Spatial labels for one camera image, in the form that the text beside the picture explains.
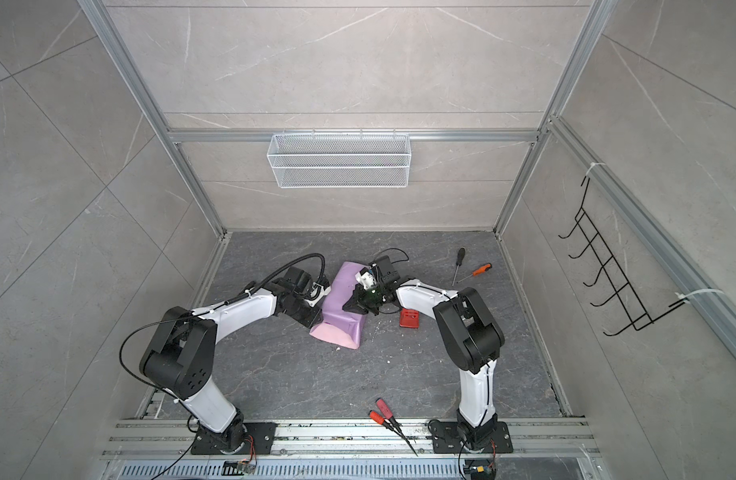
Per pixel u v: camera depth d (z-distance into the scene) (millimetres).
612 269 685
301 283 765
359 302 804
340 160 1002
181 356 464
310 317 817
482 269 1070
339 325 912
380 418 765
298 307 778
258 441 732
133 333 445
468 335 513
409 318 909
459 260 1107
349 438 746
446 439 725
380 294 756
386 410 774
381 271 774
